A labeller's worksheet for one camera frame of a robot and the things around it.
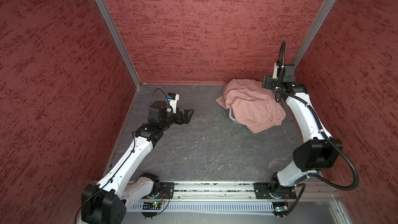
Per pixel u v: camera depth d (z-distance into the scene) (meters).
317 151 0.43
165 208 0.69
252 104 0.87
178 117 0.68
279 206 0.71
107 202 0.37
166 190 0.75
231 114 0.91
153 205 0.70
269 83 0.74
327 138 0.43
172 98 0.67
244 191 0.76
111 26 0.87
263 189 0.74
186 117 0.68
